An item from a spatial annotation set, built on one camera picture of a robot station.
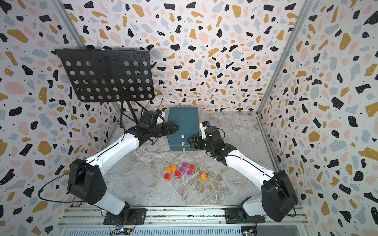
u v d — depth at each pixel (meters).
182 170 0.87
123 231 0.70
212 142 0.63
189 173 0.88
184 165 0.90
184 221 0.73
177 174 0.87
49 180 0.39
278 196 0.42
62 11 0.70
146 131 0.65
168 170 0.88
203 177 0.86
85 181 0.43
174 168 0.88
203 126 0.75
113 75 0.73
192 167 0.90
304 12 0.73
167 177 0.86
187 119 0.88
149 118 0.65
